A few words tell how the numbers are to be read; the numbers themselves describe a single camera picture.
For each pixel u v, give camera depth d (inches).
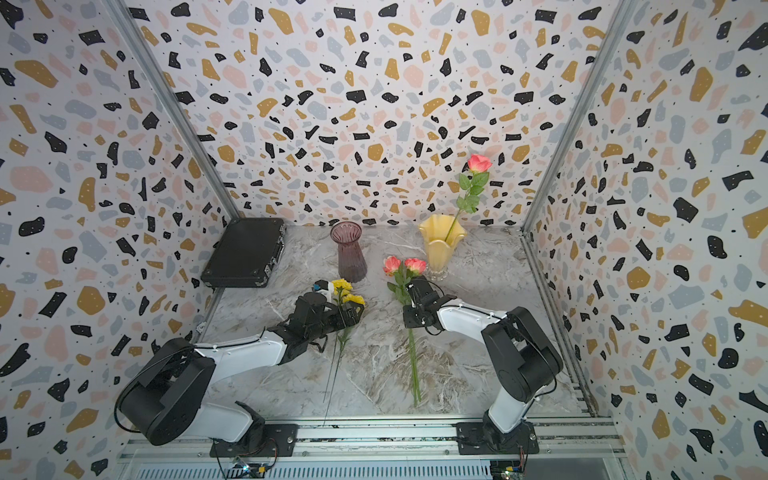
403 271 40.9
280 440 29.0
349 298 37.7
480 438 28.9
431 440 30.0
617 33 29.1
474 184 35.4
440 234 38.4
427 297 29.4
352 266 44.3
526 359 18.4
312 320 27.7
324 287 32.4
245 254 42.9
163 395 16.8
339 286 38.4
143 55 29.5
